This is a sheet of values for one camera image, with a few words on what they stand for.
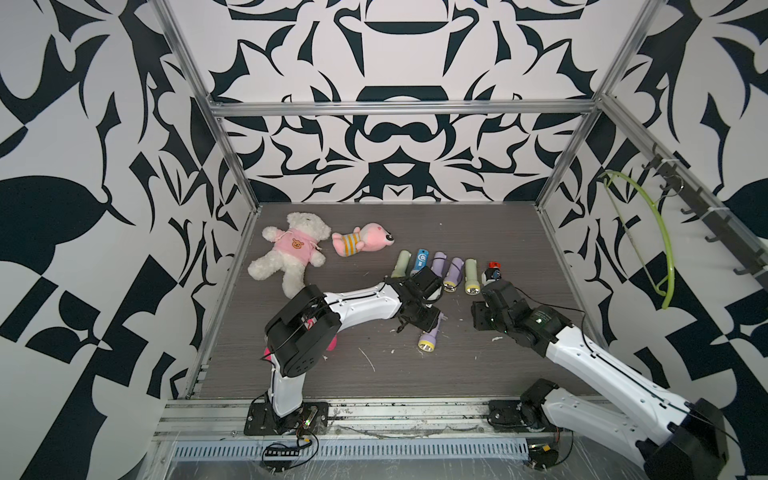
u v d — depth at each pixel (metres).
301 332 0.48
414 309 0.69
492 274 0.72
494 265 1.01
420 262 0.99
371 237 1.02
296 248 0.97
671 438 0.39
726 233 0.55
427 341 0.82
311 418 0.73
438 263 1.02
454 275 0.98
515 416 0.74
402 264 0.99
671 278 0.66
